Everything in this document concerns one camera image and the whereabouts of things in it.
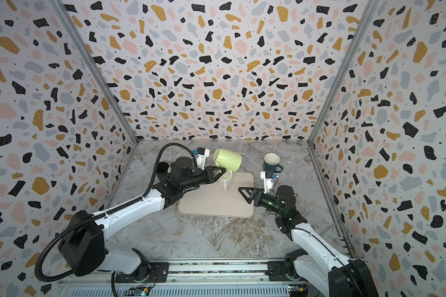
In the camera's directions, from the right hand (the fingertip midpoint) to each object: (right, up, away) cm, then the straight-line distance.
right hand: (244, 191), depth 76 cm
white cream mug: (-9, +1, +18) cm, 20 cm away
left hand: (-7, +9, -2) cm, 11 cm away
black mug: (-43, +7, +22) cm, 48 cm away
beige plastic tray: (-14, -6, +8) cm, 17 cm away
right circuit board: (+20, -37, -5) cm, 42 cm away
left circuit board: (-39, -37, -6) cm, 54 cm away
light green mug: (-6, +13, 0) cm, 14 cm away
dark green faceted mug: (+15, +11, +21) cm, 28 cm away
